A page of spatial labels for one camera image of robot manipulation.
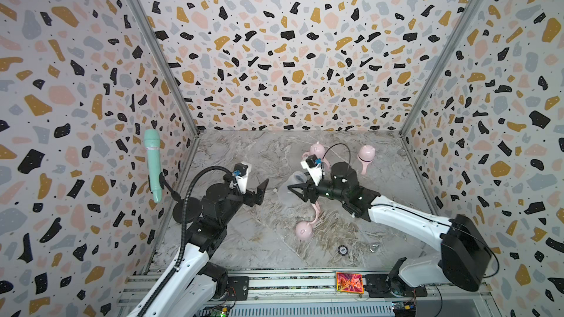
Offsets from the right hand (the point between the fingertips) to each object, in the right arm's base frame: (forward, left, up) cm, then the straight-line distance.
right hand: (298, 182), depth 74 cm
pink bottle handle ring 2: (+19, -28, -8) cm, 35 cm away
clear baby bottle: (+2, 0, -1) cm, 2 cm away
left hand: (+1, +12, +2) cm, 12 cm away
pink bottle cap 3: (-9, -2, -19) cm, 21 cm away
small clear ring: (-14, -28, -21) cm, 38 cm away
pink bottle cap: (+22, -8, -8) cm, 24 cm away
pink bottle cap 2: (+22, -29, -7) cm, 36 cm away
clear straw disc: (-1, +3, -21) cm, 22 cm away
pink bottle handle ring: (+1, -8, +11) cm, 13 cm away
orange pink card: (-25, -18, -23) cm, 38 cm away
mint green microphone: (+5, +46, +13) cm, 48 cm away
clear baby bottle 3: (+19, -29, -12) cm, 36 cm away
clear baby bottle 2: (-2, -8, +10) cm, 13 cm away
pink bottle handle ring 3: (+2, -8, -22) cm, 24 cm away
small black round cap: (-14, -17, -25) cm, 33 cm away
